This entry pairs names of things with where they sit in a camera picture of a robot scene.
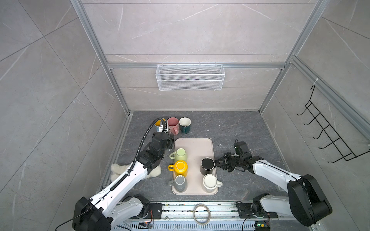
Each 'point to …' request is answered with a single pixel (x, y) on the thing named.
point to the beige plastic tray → (196, 149)
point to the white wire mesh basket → (190, 77)
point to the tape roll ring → (209, 214)
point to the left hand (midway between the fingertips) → (165, 129)
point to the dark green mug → (184, 123)
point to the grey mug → (178, 183)
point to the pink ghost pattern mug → (173, 124)
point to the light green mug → (180, 154)
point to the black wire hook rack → (347, 153)
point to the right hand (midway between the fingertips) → (214, 159)
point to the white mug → (210, 182)
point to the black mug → (207, 165)
